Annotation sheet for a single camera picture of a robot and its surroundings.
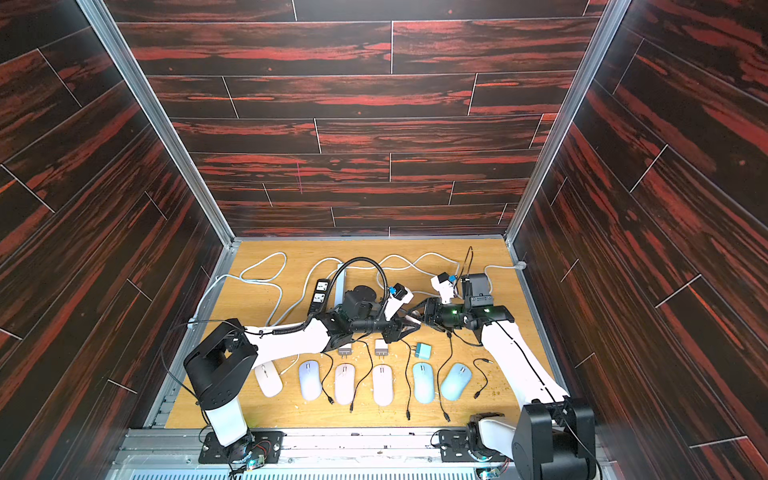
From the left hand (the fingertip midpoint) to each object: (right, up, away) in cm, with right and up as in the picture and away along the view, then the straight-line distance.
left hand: (417, 323), depth 79 cm
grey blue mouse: (+2, -17, +3) cm, 18 cm away
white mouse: (-30, -17, +3) cm, 34 cm away
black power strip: (-31, +5, +22) cm, 38 cm away
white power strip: (-26, +7, +33) cm, 42 cm away
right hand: (0, +2, +2) cm, 3 cm away
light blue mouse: (+11, -17, +3) cm, 21 cm away
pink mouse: (-9, -18, +3) cm, 20 cm away
